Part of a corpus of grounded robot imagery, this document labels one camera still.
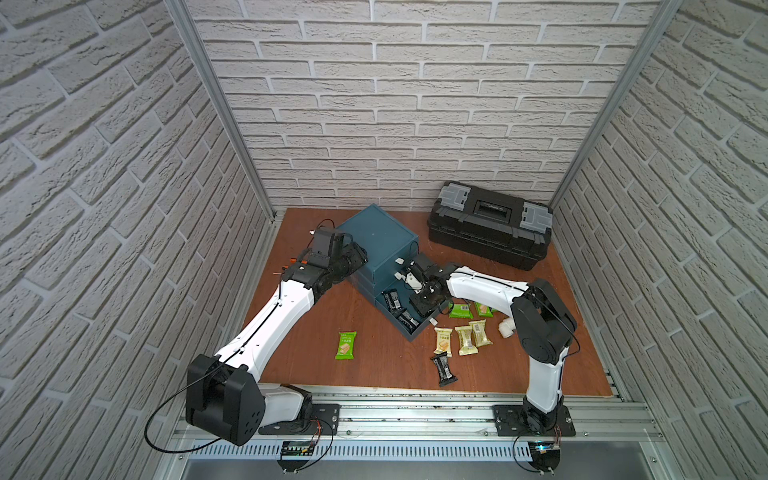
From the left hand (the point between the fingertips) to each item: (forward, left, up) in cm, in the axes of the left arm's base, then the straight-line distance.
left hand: (365, 251), depth 81 cm
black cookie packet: (-4, -8, -20) cm, 21 cm away
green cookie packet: (-19, +6, -21) cm, 29 cm away
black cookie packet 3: (-24, -22, -20) cm, 38 cm away
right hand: (-5, -18, -19) cm, 27 cm away
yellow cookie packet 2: (-19, -30, -19) cm, 40 cm away
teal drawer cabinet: (+2, -6, +2) cm, 7 cm away
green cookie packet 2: (-9, -30, -20) cm, 37 cm away
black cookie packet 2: (-13, -13, -18) cm, 26 cm away
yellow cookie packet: (-18, -23, -20) cm, 35 cm away
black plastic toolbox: (+13, -44, -4) cm, 46 cm away
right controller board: (-46, -45, -22) cm, 68 cm away
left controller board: (-45, +16, -24) cm, 53 cm away
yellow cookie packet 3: (-16, -34, -19) cm, 42 cm away
